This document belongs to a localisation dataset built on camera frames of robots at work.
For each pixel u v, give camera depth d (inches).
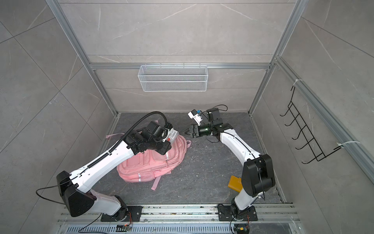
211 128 25.5
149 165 32.2
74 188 15.4
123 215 27.0
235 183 32.9
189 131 27.0
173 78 39.4
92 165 16.8
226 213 28.7
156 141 23.1
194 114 28.7
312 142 25.4
